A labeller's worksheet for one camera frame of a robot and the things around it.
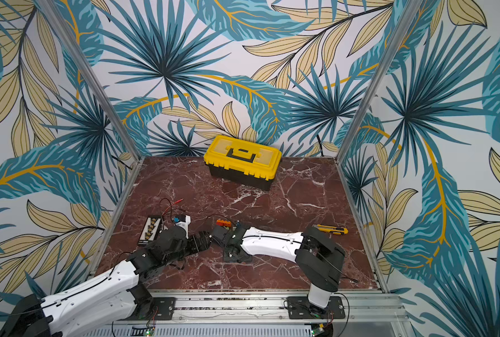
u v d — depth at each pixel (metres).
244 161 0.96
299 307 0.71
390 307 0.77
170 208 1.02
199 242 0.72
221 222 0.93
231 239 0.60
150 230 0.90
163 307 0.73
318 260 0.44
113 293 0.50
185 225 0.74
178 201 1.01
